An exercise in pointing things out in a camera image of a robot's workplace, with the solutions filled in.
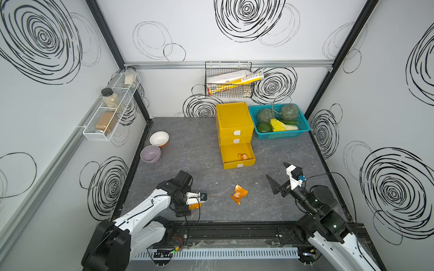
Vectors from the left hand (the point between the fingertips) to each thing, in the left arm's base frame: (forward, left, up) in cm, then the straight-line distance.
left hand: (186, 200), depth 84 cm
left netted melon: (+52, -45, +11) cm, 69 cm away
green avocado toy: (+43, -44, +9) cm, 62 cm away
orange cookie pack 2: (+4, -26, +2) cm, 26 cm away
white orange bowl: (+37, +22, +3) cm, 43 cm away
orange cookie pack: (-3, -5, +1) cm, 6 cm away
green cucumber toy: (+48, -60, +9) cm, 77 cm away
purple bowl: (+26, +25, +2) cm, 36 cm away
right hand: (+5, -40, +24) cm, 47 cm away
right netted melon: (+53, -60, +14) cm, 81 cm away
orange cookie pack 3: (+26, -30, +2) cm, 40 cm away
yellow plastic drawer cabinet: (+32, -24, +20) cm, 44 cm away
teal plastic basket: (+46, -69, +9) cm, 83 cm away
